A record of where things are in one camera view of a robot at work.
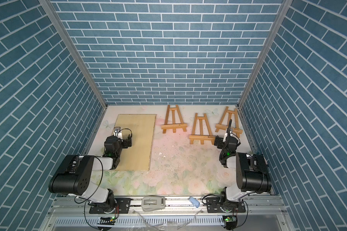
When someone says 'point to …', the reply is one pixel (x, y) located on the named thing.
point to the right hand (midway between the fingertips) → (226, 137)
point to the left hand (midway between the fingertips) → (125, 134)
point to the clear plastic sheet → (173, 225)
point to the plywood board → (138, 156)
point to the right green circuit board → (231, 222)
